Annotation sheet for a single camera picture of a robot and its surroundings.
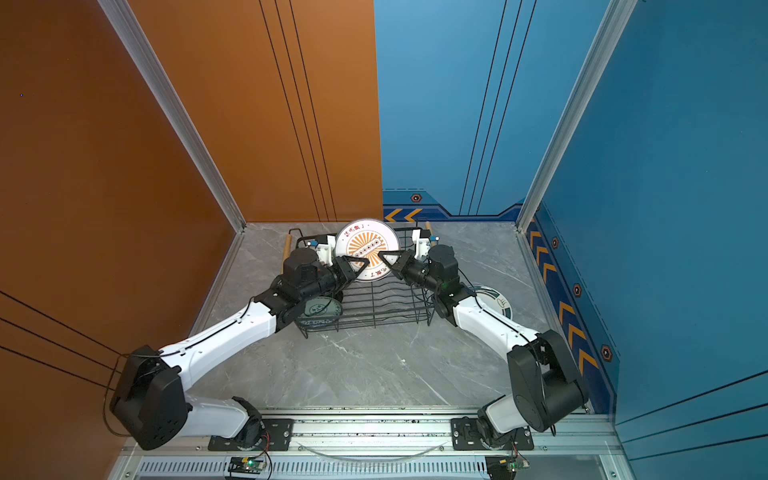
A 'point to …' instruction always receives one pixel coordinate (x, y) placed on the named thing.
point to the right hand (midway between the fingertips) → (375, 257)
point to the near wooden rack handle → (428, 227)
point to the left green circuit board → (247, 465)
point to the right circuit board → (505, 467)
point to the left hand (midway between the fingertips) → (370, 261)
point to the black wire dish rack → (386, 301)
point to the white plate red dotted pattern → (364, 239)
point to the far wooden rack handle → (287, 250)
